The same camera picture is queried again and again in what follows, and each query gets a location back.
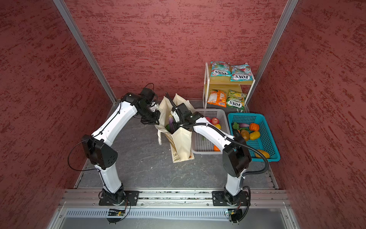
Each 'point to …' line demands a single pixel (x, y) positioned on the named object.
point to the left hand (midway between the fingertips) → (157, 125)
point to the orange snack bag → (217, 98)
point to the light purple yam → (243, 125)
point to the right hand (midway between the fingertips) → (174, 130)
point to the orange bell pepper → (254, 127)
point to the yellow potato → (265, 153)
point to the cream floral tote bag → (180, 141)
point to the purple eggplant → (171, 123)
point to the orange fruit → (216, 149)
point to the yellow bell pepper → (255, 135)
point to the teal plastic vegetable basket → (266, 142)
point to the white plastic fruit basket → (200, 144)
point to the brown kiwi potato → (245, 134)
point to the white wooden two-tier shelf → (224, 84)
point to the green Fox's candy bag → (236, 100)
